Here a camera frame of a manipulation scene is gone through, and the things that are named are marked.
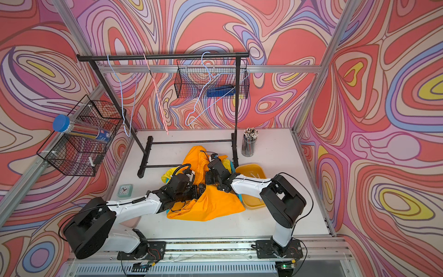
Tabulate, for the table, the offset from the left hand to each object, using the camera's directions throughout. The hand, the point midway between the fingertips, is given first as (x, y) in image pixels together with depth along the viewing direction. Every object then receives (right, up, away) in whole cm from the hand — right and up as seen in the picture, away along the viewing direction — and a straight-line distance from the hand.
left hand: (206, 192), depth 85 cm
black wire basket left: (-55, +20, -12) cm, 59 cm away
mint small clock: (-43, 0, +3) cm, 43 cm away
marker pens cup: (+23, +26, +10) cm, 36 cm away
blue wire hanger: (-1, +59, +13) cm, 60 cm away
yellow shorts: (-20, +9, 0) cm, 22 cm away
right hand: (+1, +6, +6) cm, 8 cm away
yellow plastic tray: (+22, -4, -3) cm, 23 cm away
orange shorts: (+4, -2, -10) cm, 11 cm away
